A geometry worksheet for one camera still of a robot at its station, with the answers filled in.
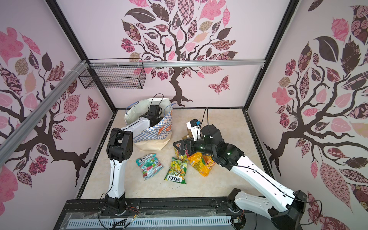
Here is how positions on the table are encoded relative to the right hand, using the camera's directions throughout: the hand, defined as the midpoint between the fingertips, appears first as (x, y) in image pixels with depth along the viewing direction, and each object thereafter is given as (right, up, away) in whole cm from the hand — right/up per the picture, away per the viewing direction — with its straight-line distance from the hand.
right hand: (180, 140), depth 66 cm
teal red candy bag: (-20, -18, +20) cm, 33 cm away
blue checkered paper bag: (-16, -1, +20) cm, 26 cm away
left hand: (-18, +9, +40) cm, 45 cm away
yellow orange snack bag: (+12, -16, +18) cm, 27 cm away
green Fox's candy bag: (-2, -20, +16) cm, 26 cm away
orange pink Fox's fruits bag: (+3, -3, -8) cm, 9 cm away
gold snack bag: (+5, 0, +26) cm, 27 cm away
